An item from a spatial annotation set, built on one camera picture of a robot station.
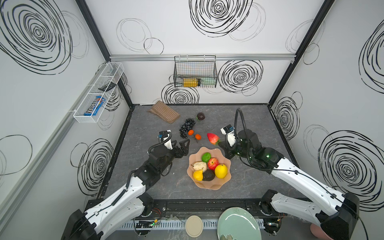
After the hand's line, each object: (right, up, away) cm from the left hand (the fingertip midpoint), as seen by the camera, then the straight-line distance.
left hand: (184, 140), depth 75 cm
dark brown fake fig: (+9, +13, +33) cm, 36 cm away
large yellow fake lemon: (+19, -16, +3) cm, 25 cm away
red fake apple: (+15, -14, +7) cm, 22 cm away
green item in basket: (+13, +33, +11) cm, 37 cm away
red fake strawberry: (+15, +1, -2) cm, 15 cm away
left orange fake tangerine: (+2, +2, +25) cm, 25 cm away
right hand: (+17, -1, -2) cm, 17 cm away
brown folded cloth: (-18, +17, +40) cm, 47 cm away
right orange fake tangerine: (+7, -1, +23) cm, 24 cm away
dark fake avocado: (+13, -19, +4) cm, 23 cm away
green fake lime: (+12, -11, +11) cm, 19 cm away
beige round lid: (+5, -35, -12) cm, 37 cm away
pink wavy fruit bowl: (+17, -23, +3) cm, 29 cm away
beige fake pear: (+8, -15, +6) cm, 18 cm away
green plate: (+25, -38, -6) cm, 46 cm away
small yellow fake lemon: (+7, -18, +2) cm, 20 cm away
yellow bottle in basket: (+2, +33, +12) cm, 35 cm away
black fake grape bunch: (+1, +6, +27) cm, 27 cm away
